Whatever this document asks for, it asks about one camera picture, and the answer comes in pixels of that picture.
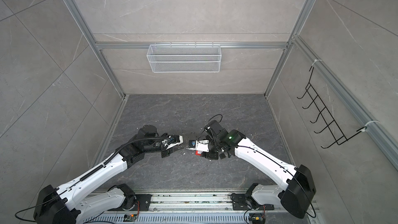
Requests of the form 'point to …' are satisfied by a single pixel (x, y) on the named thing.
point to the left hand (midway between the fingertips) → (181, 138)
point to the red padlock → (198, 152)
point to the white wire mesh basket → (184, 58)
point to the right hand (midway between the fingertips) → (203, 147)
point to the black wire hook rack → (332, 128)
